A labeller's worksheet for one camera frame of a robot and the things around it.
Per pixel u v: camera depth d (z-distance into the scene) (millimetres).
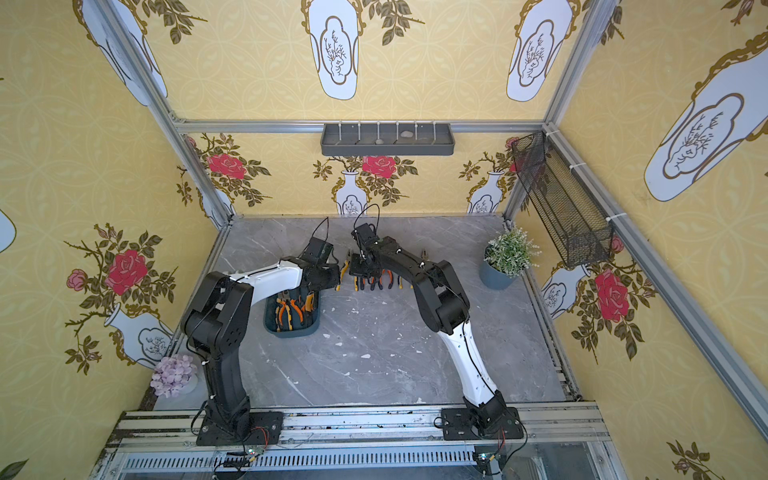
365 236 836
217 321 511
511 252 895
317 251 800
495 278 962
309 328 889
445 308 597
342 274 917
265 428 732
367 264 780
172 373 731
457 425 752
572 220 844
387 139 917
